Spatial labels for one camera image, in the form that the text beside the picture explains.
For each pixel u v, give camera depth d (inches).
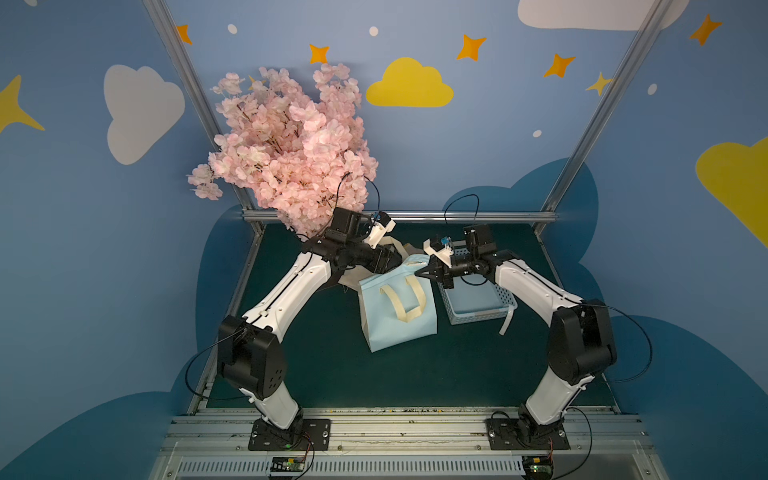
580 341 18.8
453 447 28.9
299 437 26.6
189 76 30.9
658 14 27.3
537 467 28.8
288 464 28.3
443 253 29.0
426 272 31.6
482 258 27.7
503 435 29.0
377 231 28.7
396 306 29.5
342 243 25.0
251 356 17.3
